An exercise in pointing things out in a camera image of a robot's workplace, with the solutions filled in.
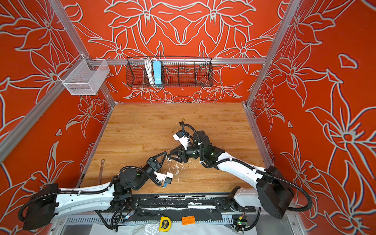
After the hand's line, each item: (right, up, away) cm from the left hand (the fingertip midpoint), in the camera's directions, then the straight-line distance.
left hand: (161, 148), depth 68 cm
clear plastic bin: (-55, +41, +24) cm, 72 cm away
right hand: (+3, -4, +2) cm, 5 cm away
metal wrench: (-40, -12, +20) cm, 47 cm away
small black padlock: (+8, +10, +39) cm, 41 cm away
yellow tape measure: (+2, -35, -2) cm, 35 cm away
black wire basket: (+5, +46, +29) cm, 55 cm away
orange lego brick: (+13, -35, 0) cm, 37 cm away
